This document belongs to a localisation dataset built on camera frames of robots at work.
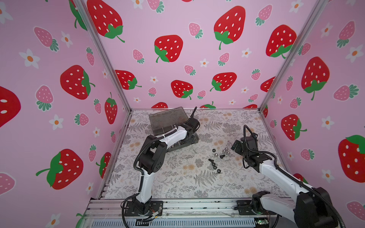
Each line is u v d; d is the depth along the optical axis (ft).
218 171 2.88
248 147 2.13
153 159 1.73
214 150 3.18
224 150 3.13
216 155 3.09
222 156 3.05
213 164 2.96
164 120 3.78
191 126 2.56
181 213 2.40
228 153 3.13
